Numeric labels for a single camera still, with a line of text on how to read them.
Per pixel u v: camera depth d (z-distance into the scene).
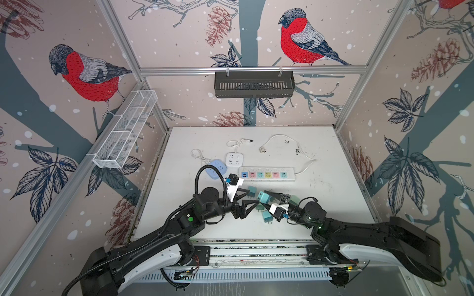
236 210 0.61
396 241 0.43
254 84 1.04
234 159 1.03
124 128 0.79
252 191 0.92
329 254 0.65
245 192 0.71
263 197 0.70
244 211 0.61
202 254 0.73
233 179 0.61
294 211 0.66
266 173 0.97
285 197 0.68
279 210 0.59
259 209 0.85
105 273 0.40
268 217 0.80
